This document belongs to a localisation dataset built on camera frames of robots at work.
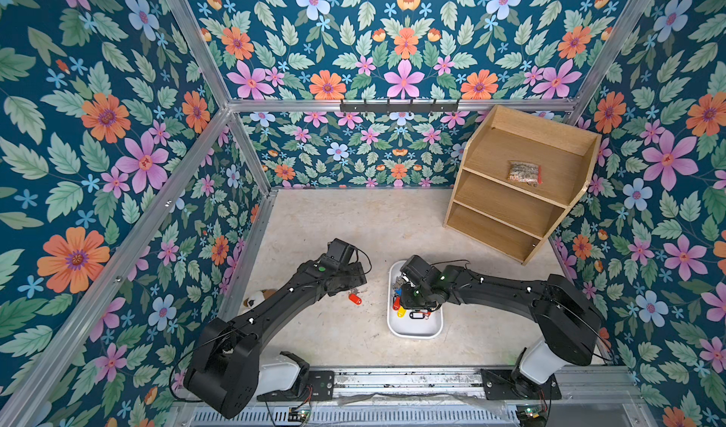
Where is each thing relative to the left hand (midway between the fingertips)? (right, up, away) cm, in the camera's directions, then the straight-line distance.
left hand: (361, 277), depth 85 cm
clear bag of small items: (+47, +31, -7) cm, 57 cm away
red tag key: (-3, -7, +5) cm, 9 cm away
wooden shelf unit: (+48, +18, +4) cm, 51 cm away
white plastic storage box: (+13, -14, -3) cm, 20 cm away
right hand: (+13, -8, -1) cm, 15 cm away
